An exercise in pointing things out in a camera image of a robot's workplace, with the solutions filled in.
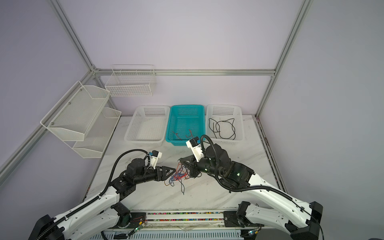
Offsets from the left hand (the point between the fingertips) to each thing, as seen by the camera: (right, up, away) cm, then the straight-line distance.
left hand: (171, 171), depth 76 cm
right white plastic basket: (+35, +26, +39) cm, 58 cm away
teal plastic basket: (+3, +27, +43) cm, 51 cm away
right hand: (+6, +8, -14) cm, 17 cm away
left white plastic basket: (-24, +25, +39) cm, 52 cm away
